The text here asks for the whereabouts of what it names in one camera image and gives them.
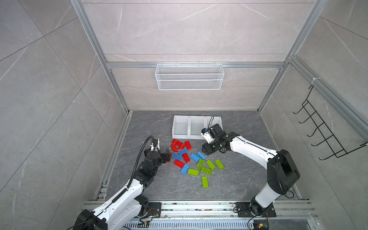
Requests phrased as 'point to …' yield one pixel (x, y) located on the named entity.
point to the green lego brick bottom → (204, 182)
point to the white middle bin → (196, 123)
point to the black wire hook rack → (338, 149)
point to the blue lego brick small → (201, 155)
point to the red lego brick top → (188, 145)
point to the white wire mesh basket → (189, 76)
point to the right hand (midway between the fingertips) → (206, 146)
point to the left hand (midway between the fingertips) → (160, 145)
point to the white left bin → (180, 129)
